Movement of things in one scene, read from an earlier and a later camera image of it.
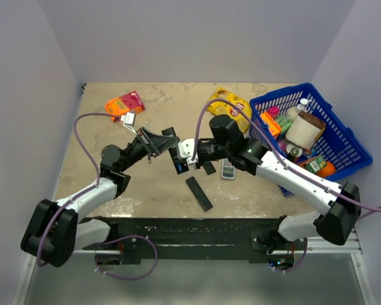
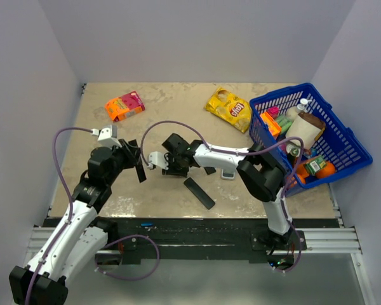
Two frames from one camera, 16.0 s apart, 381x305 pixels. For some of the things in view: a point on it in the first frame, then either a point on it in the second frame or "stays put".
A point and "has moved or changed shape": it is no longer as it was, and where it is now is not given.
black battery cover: [209, 168] stays put
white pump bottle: [301, 107] stays put
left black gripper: [155, 143] to [131, 153]
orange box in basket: [274, 128] stays put
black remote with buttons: [181, 166] has moved or changed shape
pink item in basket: [274, 110] stays put
